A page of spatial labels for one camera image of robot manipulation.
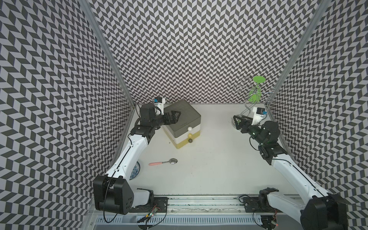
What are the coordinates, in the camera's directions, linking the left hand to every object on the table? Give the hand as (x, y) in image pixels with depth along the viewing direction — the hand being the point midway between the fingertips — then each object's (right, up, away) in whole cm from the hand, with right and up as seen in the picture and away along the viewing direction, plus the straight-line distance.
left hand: (174, 114), depth 79 cm
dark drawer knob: (+9, -17, +15) cm, 24 cm away
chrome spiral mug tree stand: (+46, +13, +3) cm, 48 cm away
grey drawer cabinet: (+7, -7, +2) cm, 10 cm away
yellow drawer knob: (+8, -13, +10) cm, 18 cm away
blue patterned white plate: (-23, -33, +4) cm, 41 cm away
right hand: (+34, -3, -2) cm, 34 cm away
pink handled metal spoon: (-2, -29, +10) cm, 31 cm away
